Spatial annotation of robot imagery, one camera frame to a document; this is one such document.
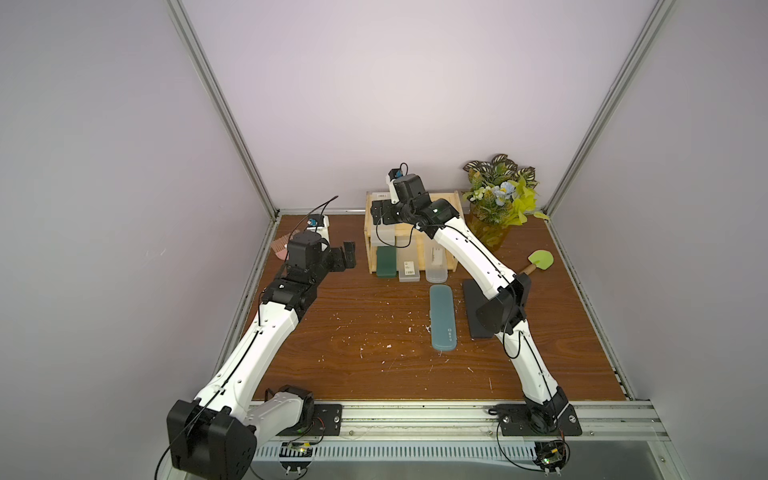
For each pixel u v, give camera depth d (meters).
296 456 0.72
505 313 0.54
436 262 1.01
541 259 1.04
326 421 0.73
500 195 0.94
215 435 0.37
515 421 0.73
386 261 1.01
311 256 0.57
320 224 0.66
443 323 0.90
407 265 0.98
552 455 0.70
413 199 0.65
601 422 0.74
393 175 0.76
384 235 0.75
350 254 0.71
